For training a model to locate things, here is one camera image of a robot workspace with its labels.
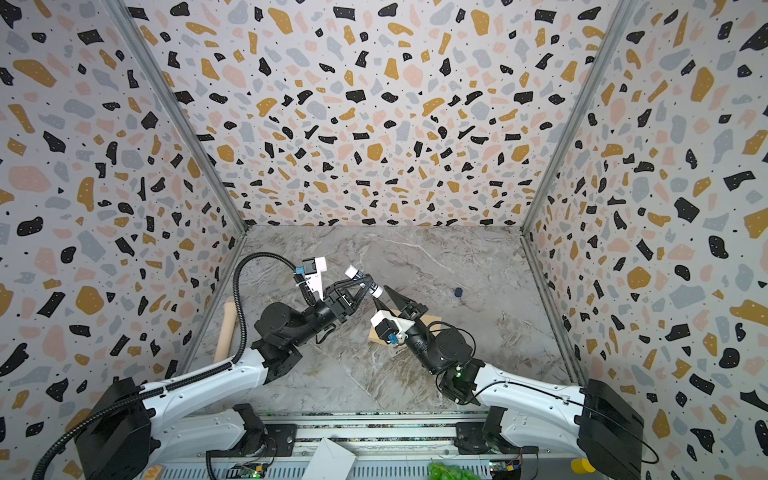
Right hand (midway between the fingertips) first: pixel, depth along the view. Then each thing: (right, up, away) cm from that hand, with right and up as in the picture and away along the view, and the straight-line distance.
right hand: (384, 286), depth 64 cm
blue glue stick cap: (+23, -6, +38) cm, 45 cm away
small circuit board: (-32, -44, +6) cm, 55 cm away
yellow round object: (+44, -40, +2) cm, 59 cm away
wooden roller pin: (-49, -16, +26) cm, 58 cm away
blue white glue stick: (-6, +3, -1) cm, 7 cm away
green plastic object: (+13, -41, +2) cm, 43 cm away
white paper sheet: (-13, -40, +4) cm, 42 cm away
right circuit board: (+27, -45, +8) cm, 53 cm away
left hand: (-3, +2, -3) cm, 4 cm away
